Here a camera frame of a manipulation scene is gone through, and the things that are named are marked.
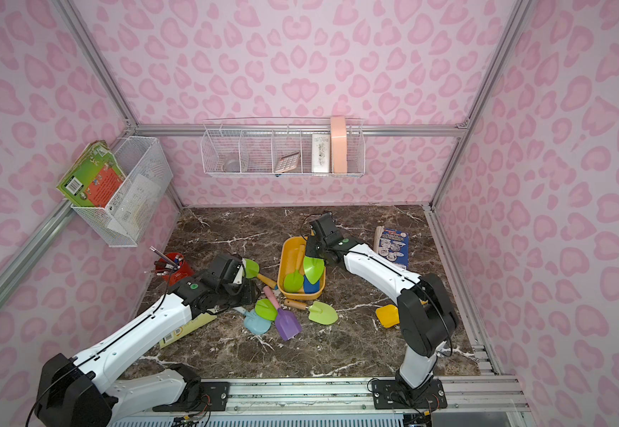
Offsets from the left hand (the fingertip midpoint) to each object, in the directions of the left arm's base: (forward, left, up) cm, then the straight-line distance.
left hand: (258, 290), depth 81 cm
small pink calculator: (+41, -8, +16) cm, 45 cm away
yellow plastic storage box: (+18, -8, -11) cm, 23 cm away
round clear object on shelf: (+39, +12, +17) cm, 44 cm away
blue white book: (+23, -48, -10) cm, 54 cm away
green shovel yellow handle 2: (-2, -18, -11) cm, 22 cm away
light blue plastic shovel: (-6, +3, -11) cm, 13 cm away
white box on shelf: (+42, -19, +20) cm, 50 cm away
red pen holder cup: (+11, +32, -5) cm, 34 cm away
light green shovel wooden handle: (+9, -9, -12) cm, 17 cm away
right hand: (+15, -15, +3) cm, 22 cm away
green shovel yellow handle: (+8, -17, 0) cm, 19 cm away
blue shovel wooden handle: (+6, -16, -10) cm, 19 cm away
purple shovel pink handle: (-6, -8, -11) cm, 15 cm away
